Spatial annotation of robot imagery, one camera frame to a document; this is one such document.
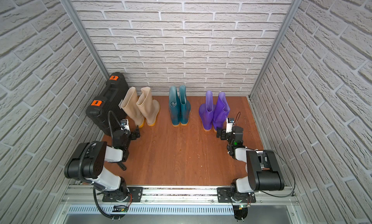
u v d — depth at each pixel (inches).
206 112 30.5
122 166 32.7
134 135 33.0
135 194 28.9
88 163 18.4
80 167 17.2
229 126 32.2
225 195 28.9
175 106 35.3
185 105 32.4
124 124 31.3
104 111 31.9
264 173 17.4
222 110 32.1
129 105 31.6
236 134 27.4
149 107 34.7
